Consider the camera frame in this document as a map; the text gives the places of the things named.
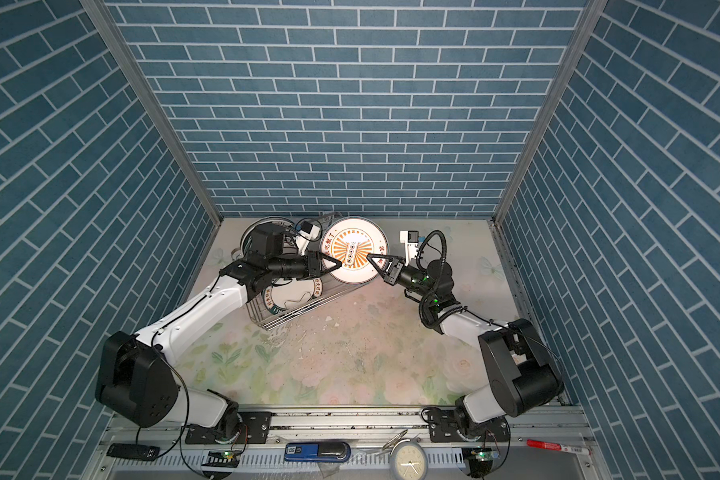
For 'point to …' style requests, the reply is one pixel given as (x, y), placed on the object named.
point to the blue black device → (317, 452)
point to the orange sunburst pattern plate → (350, 240)
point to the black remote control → (133, 451)
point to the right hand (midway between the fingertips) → (365, 257)
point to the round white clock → (408, 461)
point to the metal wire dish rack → (309, 228)
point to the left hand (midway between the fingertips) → (337, 265)
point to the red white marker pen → (558, 447)
